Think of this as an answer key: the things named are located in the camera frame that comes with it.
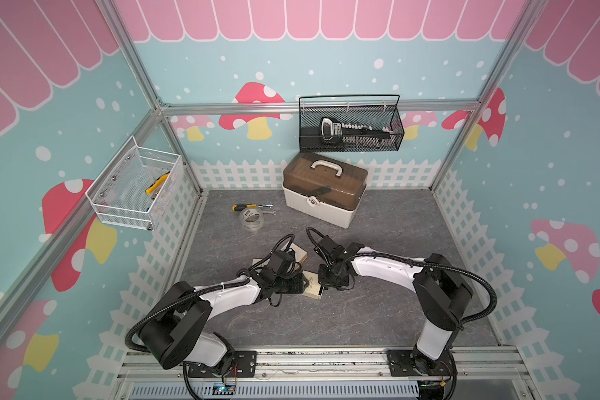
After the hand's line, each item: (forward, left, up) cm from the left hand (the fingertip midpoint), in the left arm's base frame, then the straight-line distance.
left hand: (303, 287), depth 87 cm
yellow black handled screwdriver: (+37, +30, 0) cm, 48 cm away
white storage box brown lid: (+33, -7, +18) cm, 38 cm away
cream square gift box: (+13, +1, 0) cm, 13 cm away
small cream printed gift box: (-1, -4, +1) cm, 4 cm away
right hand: (+1, -6, 0) cm, 7 cm away
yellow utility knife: (+18, +45, +31) cm, 58 cm away
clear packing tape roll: (+31, +24, -2) cm, 39 cm away
